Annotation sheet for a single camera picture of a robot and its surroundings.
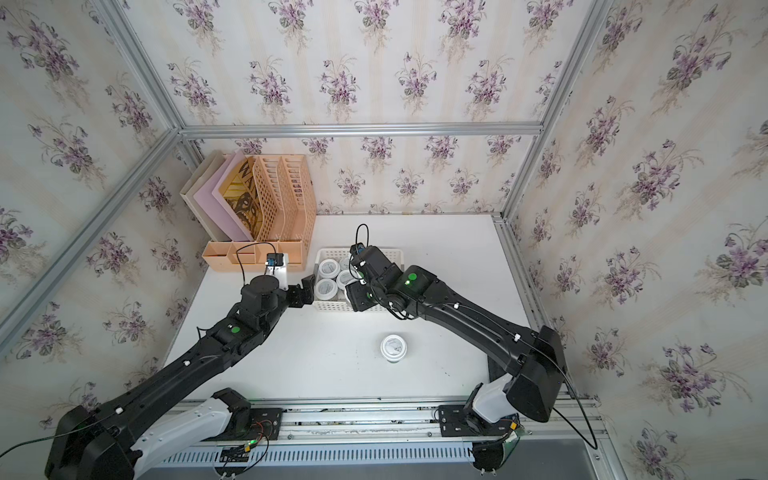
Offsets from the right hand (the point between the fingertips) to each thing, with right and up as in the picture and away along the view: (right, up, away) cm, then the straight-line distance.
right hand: (361, 290), depth 75 cm
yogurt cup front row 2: (-7, +1, +18) cm, 19 cm away
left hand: (-16, +3, +5) cm, 17 cm away
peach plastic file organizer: (-33, +24, +43) cm, 59 cm away
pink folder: (-46, +26, +12) cm, 54 cm away
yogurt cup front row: (-12, -2, +16) cm, 20 cm away
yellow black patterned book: (-42, +29, +23) cm, 57 cm away
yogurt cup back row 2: (-8, +5, +24) cm, 26 cm away
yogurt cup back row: (-12, +4, +21) cm, 24 cm away
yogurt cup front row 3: (+8, -16, +5) cm, 19 cm away
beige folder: (-51, +26, +10) cm, 58 cm away
